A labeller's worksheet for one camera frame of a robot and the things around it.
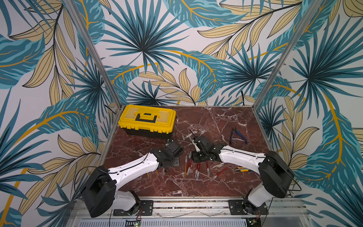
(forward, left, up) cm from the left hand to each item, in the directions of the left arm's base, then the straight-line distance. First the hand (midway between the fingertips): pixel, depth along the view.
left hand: (174, 162), depth 82 cm
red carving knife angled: (-7, -22, -7) cm, 24 cm away
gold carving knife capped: (+4, -7, -6) cm, 10 cm away
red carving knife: (-2, -13, -6) cm, 15 cm away
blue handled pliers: (+29, -43, -6) cm, 52 cm away
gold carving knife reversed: (-3, +11, -7) cm, 13 cm away
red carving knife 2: (-2, -15, -6) cm, 16 cm away
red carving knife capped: (0, -9, -7) cm, 11 cm away
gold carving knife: (-5, +16, -6) cm, 18 cm away
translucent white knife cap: (+21, -5, -7) cm, 23 cm away
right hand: (+5, -11, -2) cm, 12 cm away
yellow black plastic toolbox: (+21, +17, +11) cm, 29 cm away
